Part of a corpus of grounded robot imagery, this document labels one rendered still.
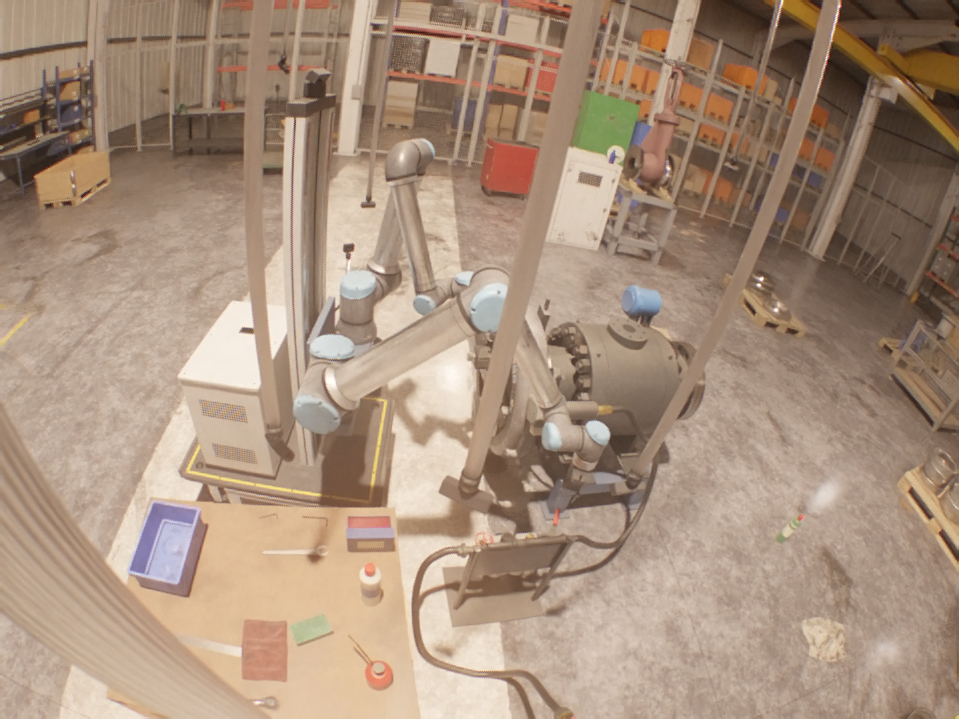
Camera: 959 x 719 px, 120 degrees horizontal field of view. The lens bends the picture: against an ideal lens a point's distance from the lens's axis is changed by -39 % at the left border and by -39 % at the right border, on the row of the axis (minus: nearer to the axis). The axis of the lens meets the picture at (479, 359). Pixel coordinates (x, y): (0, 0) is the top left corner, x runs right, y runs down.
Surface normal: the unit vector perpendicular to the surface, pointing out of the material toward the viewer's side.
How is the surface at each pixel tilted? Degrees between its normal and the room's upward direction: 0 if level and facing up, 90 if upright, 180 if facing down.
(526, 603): 0
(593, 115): 90
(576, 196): 90
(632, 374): 46
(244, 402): 90
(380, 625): 0
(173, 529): 0
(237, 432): 90
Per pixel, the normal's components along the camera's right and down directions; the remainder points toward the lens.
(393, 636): 0.18, -0.80
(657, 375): 0.25, -0.12
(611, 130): 0.08, 0.60
